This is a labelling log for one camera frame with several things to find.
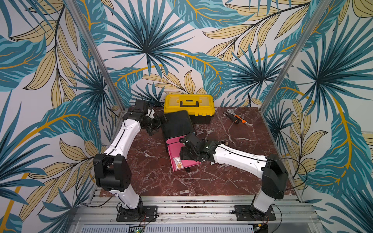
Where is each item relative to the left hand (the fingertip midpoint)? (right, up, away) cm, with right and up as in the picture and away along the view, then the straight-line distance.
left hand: (165, 126), depth 83 cm
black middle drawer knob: (+13, -25, +1) cm, 28 cm away
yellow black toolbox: (+22, +13, +17) cm, 31 cm away
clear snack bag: (+8, -22, +2) cm, 23 cm away
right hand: (+10, -16, -2) cm, 19 cm away
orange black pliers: (+49, +8, +33) cm, 59 cm away
